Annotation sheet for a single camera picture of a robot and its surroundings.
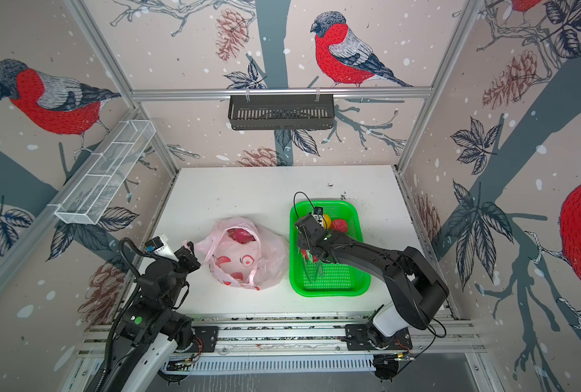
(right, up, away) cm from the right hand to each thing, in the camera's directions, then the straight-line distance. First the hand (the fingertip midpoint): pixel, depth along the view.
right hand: (306, 238), depth 90 cm
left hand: (-36, +2, -16) cm, 40 cm away
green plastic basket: (+7, -14, -4) cm, 16 cm away
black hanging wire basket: (-10, +53, +16) cm, 56 cm away
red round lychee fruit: (+13, +5, +3) cm, 14 cm away
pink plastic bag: (-25, -6, +2) cm, 26 cm away
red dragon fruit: (0, -4, -7) cm, 8 cm away
